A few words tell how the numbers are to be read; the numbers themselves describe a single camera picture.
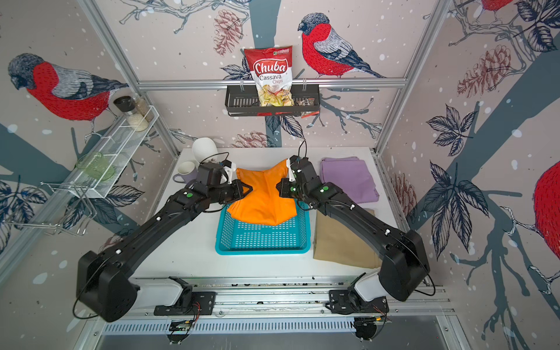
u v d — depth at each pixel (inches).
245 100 37.4
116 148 31.0
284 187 27.1
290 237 35.3
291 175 24.9
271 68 31.4
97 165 27.3
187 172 39.6
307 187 23.6
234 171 31.2
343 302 29.1
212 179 24.2
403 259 16.0
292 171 24.5
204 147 41.5
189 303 27.2
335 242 33.7
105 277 15.3
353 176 43.6
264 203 31.3
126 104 31.2
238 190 27.5
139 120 32.8
